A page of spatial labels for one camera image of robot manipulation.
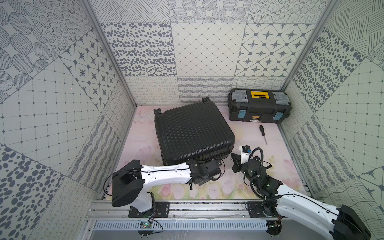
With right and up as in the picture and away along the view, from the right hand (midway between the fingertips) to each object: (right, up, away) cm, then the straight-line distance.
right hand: (232, 155), depth 82 cm
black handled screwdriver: (+26, +11, +21) cm, 36 cm away
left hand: (-15, -9, -4) cm, 18 cm away
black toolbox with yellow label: (+22, +30, +17) cm, 41 cm away
